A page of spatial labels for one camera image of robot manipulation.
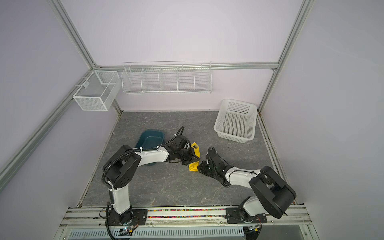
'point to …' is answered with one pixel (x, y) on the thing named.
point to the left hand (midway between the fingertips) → (201, 160)
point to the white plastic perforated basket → (236, 121)
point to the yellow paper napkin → (193, 166)
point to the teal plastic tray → (150, 139)
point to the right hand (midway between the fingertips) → (197, 168)
